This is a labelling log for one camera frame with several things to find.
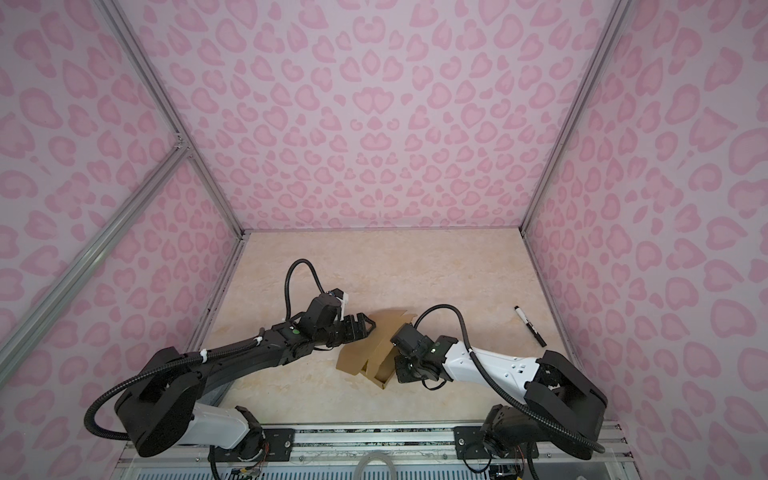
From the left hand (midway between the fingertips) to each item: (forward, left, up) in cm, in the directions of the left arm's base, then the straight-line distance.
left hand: (369, 324), depth 84 cm
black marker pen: (+3, -49, -9) cm, 50 cm away
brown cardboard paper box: (-11, -2, +4) cm, 12 cm away
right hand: (-11, -9, -7) cm, 16 cm away
